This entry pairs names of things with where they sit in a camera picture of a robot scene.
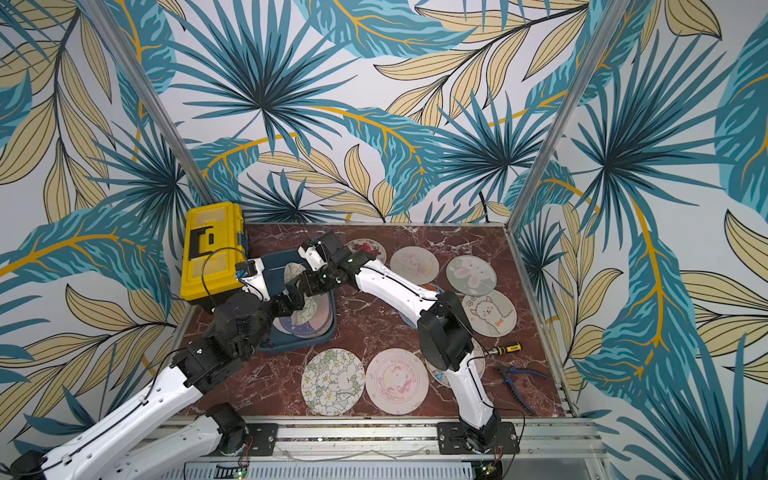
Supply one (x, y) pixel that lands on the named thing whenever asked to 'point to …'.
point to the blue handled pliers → (507, 371)
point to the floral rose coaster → (371, 246)
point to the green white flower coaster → (333, 382)
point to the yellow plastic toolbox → (213, 241)
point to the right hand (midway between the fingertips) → (302, 286)
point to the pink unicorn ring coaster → (397, 381)
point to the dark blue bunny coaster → (316, 325)
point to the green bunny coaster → (471, 274)
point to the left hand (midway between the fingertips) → (286, 283)
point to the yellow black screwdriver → (515, 347)
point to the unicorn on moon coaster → (415, 264)
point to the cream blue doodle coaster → (440, 376)
